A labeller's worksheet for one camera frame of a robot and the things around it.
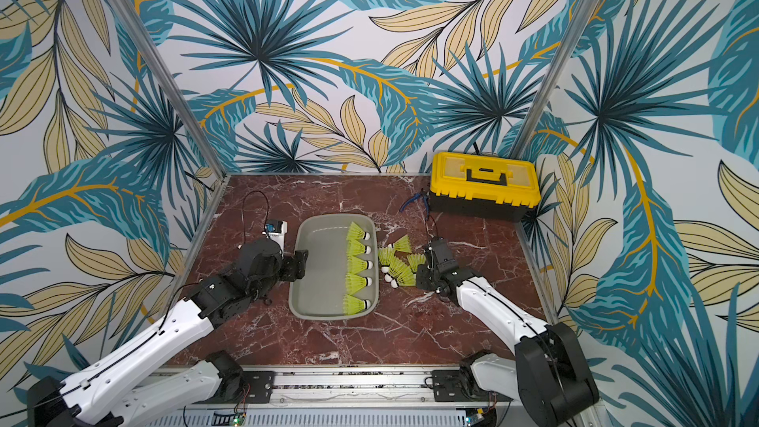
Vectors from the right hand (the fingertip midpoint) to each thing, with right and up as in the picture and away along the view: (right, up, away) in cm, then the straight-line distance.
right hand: (425, 275), depth 89 cm
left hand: (-36, +8, -12) cm, 38 cm away
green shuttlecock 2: (-22, +7, +6) cm, 23 cm away
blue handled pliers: (+4, +25, +25) cm, 35 cm away
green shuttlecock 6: (-6, +8, +6) cm, 12 cm away
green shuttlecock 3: (-21, +3, +2) cm, 21 cm away
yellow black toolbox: (+20, +27, +7) cm, 35 cm away
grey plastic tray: (-31, -6, +1) cm, 32 cm away
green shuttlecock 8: (-8, +1, +2) cm, 9 cm away
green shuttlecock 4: (-21, -2, -1) cm, 21 cm away
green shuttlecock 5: (-21, -7, -7) cm, 23 cm away
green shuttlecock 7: (-12, +5, +4) cm, 14 cm away
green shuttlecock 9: (-6, -1, 0) cm, 6 cm away
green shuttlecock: (-22, +12, +10) cm, 26 cm away
